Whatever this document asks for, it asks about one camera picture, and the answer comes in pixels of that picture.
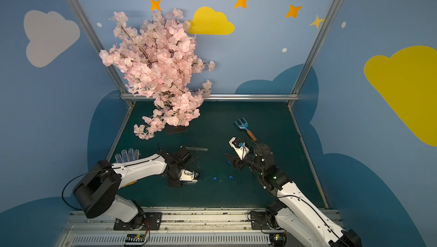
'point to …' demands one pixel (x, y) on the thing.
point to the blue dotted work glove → (126, 156)
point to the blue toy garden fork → (244, 126)
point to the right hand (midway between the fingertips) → (233, 145)
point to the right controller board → (278, 239)
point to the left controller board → (135, 238)
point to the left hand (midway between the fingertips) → (181, 175)
